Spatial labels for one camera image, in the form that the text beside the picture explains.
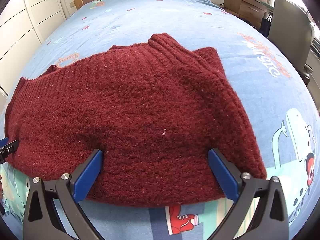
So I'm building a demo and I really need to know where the dark red knitted sweater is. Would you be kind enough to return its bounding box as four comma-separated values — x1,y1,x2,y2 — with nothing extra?
4,33,266,207

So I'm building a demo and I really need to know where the white wardrobe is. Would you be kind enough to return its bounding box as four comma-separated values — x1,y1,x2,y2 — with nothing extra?
1,0,66,95

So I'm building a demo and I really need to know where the grey office chair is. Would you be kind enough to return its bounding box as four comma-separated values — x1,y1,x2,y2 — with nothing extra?
268,0,313,85

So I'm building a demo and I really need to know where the wooden drawer nightstand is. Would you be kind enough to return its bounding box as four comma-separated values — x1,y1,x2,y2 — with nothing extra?
223,0,267,30

